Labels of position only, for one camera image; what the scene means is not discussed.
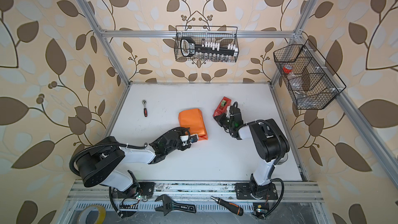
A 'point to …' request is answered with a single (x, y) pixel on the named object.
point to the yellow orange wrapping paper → (193, 119)
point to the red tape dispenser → (222, 107)
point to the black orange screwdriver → (233, 207)
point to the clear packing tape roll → (101, 216)
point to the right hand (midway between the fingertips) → (213, 118)
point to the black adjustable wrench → (168, 206)
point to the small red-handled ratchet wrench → (145, 110)
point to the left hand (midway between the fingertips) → (189, 130)
